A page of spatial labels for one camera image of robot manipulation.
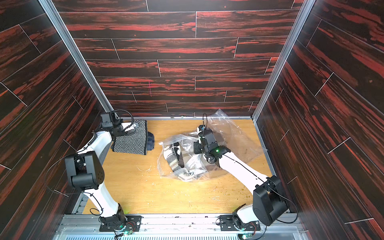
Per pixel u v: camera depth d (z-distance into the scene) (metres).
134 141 0.98
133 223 0.73
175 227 0.73
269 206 0.41
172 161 0.93
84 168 1.16
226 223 0.73
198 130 0.75
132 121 0.84
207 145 0.62
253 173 0.47
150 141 1.03
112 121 0.75
